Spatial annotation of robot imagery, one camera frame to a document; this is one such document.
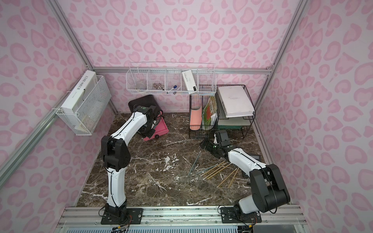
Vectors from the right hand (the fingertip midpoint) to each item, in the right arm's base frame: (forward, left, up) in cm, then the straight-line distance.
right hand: (203, 146), depth 90 cm
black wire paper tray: (+13, -26, +6) cm, 30 cm away
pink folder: (+29, +5, -8) cm, 31 cm away
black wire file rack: (+42, +5, -1) cm, 42 cm away
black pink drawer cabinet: (+31, +41, +9) cm, 52 cm away
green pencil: (-12, 0, -8) cm, 14 cm away
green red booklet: (+28, -5, +5) cm, 29 cm away
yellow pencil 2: (-12, -7, -8) cm, 16 cm away
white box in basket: (+33, +9, +25) cm, 42 cm away
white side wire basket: (0, +62, +23) cm, 66 cm away
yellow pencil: (-10, -6, -9) cm, 15 cm away
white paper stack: (+25, -21, +14) cm, 36 cm away
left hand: (+6, +38, +4) cm, 38 cm away
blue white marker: (+37, +20, +17) cm, 45 cm away
